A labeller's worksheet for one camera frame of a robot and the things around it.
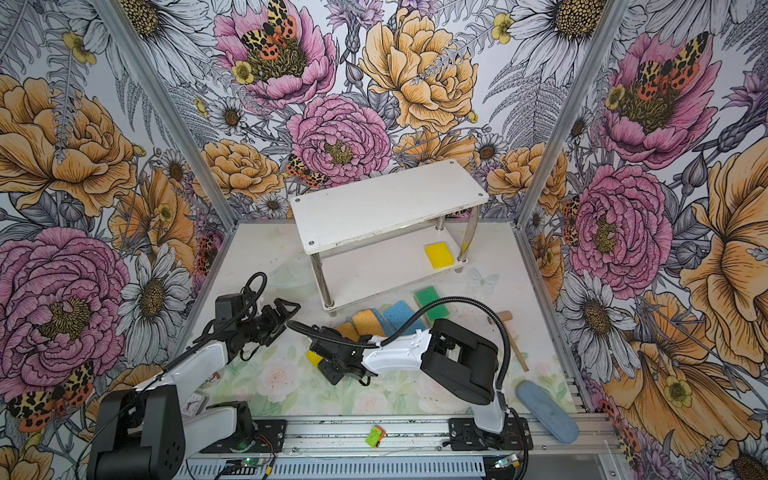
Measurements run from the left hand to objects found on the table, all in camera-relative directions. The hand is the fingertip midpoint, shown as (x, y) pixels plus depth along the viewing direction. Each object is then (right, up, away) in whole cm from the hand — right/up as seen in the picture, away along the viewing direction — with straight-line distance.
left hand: (294, 323), depth 88 cm
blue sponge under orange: (+27, -2, +4) cm, 27 cm away
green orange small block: (+24, -23, -15) cm, 37 cm away
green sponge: (+40, +6, +9) cm, 41 cm away
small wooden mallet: (+63, +1, +6) cm, 63 cm away
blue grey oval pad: (+68, -19, -12) cm, 71 cm away
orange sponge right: (+21, 0, +1) cm, 21 cm away
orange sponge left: (+16, -2, 0) cm, 16 cm away
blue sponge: (+30, +1, +7) cm, 31 cm away
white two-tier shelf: (+23, +25, -16) cm, 37 cm away
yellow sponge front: (+44, +19, +14) cm, 50 cm away
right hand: (+12, -13, -3) cm, 18 cm away
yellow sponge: (+6, -9, -2) cm, 11 cm away
